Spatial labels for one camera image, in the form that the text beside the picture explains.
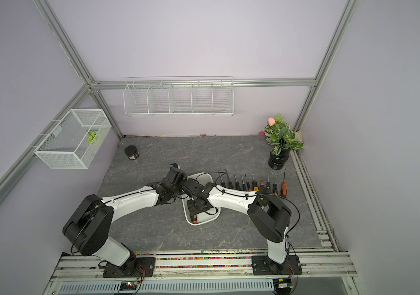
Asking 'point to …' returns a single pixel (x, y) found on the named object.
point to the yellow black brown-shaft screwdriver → (230, 184)
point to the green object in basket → (91, 136)
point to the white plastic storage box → (206, 216)
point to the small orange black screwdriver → (248, 184)
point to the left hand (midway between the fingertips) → (185, 185)
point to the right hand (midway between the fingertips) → (194, 207)
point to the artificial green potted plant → (282, 139)
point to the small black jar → (132, 152)
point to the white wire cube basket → (75, 141)
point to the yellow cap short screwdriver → (254, 184)
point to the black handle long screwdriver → (237, 184)
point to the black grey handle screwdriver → (244, 187)
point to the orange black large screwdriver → (194, 219)
